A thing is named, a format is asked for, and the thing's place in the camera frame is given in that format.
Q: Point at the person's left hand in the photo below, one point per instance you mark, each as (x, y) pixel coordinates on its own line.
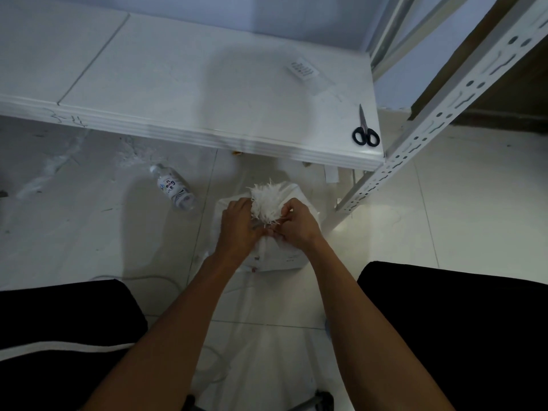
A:
(237, 231)

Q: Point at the person's right hand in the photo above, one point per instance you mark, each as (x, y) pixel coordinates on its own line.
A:
(302, 226)

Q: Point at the white woven sack parcel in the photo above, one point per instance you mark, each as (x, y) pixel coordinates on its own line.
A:
(278, 258)

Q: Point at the white shelf board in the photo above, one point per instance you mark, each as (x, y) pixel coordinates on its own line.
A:
(171, 81)

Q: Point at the person's left forearm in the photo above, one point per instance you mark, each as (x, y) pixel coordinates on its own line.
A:
(167, 338)

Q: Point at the person's right forearm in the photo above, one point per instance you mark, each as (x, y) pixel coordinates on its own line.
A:
(368, 338)

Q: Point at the person's left leg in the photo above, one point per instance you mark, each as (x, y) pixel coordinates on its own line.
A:
(64, 312)

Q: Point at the person's leg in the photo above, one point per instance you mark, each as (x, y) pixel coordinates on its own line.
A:
(471, 321)
(64, 312)

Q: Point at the white perforated shelf upright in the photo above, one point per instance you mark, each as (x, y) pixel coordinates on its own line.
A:
(449, 102)

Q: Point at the person's right leg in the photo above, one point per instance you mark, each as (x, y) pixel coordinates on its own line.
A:
(471, 321)

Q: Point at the white paper tag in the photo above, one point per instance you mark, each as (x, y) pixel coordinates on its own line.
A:
(331, 175)

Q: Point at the clear plastic bottle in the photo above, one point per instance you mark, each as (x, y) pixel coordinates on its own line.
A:
(171, 186)

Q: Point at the clear bag with white label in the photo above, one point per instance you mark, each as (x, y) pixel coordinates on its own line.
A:
(302, 68)

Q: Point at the black metal stool base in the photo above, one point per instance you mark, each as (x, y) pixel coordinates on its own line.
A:
(321, 400)

